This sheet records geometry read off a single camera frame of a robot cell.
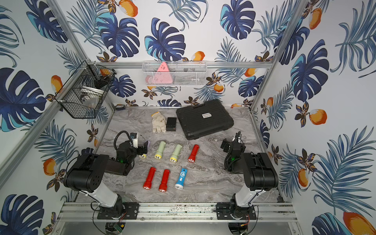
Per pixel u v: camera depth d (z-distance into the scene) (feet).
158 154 3.02
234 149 2.38
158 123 3.61
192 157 2.96
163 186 2.63
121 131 2.31
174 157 2.96
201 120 3.47
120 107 3.96
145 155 3.01
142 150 2.89
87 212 2.49
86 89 2.56
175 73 3.04
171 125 3.49
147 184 2.67
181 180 2.68
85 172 1.57
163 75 2.96
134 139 2.71
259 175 1.54
